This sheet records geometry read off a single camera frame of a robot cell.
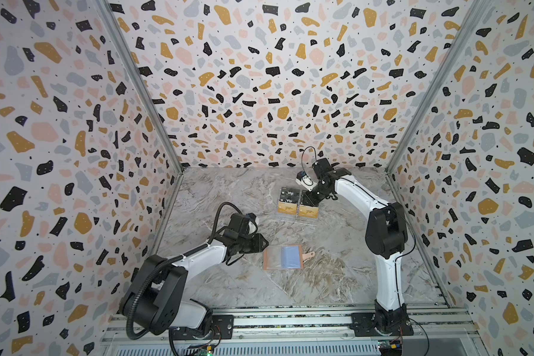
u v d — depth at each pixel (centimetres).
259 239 78
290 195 100
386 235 56
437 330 75
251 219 73
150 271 40
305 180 88
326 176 74
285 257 89
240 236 71
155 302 41
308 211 100
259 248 78
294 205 100
